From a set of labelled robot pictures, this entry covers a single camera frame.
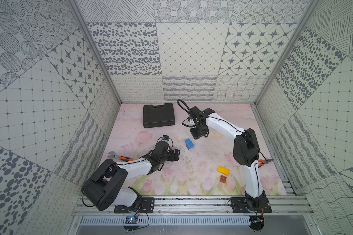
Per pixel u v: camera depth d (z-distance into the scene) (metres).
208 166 0.88
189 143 0.91
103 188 0.43
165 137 0.82
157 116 1.11
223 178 0.82
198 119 0.70
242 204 0.74
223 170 0.86
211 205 0.76
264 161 0.89
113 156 0.90
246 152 0.55
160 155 0.69
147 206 0.73
